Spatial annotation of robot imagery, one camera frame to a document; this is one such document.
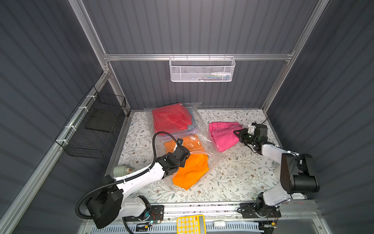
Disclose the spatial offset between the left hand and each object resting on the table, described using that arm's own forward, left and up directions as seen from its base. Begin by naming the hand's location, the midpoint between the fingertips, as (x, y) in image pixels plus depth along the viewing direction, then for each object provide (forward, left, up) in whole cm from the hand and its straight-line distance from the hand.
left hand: (180, 156), depth 84 cm
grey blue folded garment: (+26, -8, -4) cm, 28 cm away
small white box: (-32, -19, -7) cm, 38 cm away
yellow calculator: (-32, -7, -8) cm, 33 cm away
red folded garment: (+28, +8, +1) cm, 29 cm away
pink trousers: (+19, -28, -3) cm, 34 cm away
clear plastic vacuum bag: (+3, -22, -9) cm, 24 cm away
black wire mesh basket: (+6, +46, +17) cm, 49 cm away
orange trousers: (-2, -10, -6) cm, 12 cm away
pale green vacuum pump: (-8, +33, -2) cm, 34 cm away
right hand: (+16, -35, +3) cm, 39 cm away
